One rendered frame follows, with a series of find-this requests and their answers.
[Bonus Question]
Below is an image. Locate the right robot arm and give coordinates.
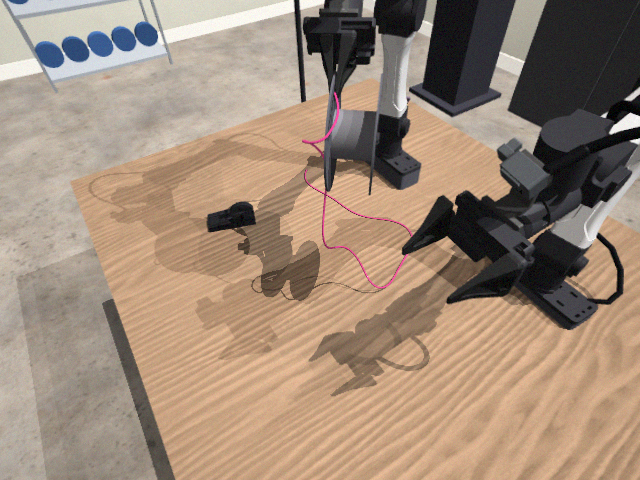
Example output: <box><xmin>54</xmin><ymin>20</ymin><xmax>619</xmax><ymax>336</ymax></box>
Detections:
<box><xmin>373</xmin><ymin>0</ymin><xmax>427</xmax><ymax>176</ymax></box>

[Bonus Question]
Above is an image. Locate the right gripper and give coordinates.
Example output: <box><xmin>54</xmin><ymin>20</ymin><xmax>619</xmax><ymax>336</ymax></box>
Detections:
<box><xmin>302</xmin><ymin>0</ymin><xmax>376</xmax><ymax>99</ymax></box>

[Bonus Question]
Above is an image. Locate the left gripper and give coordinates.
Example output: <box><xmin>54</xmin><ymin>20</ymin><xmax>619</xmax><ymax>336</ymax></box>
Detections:
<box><xmin>402</xmin><ymin>187</ymin><xmax>548</xmax><ymax>304</ymax></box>

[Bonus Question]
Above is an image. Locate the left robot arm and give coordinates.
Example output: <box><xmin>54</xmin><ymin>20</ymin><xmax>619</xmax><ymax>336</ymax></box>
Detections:
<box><xmin>497</xmin><ymin>109</ymin><xmax>640</xmax><ymax>325</ymax></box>

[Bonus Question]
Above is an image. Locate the thin magenta cable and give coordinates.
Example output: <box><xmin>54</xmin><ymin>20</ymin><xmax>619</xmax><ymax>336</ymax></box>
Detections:
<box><xmin>302</xmin><ymin>91</ymin><xmax>412</xmax><ymax>288</ymax></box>

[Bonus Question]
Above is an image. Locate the black cable reel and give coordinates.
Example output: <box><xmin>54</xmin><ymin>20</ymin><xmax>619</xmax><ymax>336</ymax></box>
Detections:
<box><xmin>324</xmin><ymin>71</ymin><xmax>383</xmax><ymax>195</ymax></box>

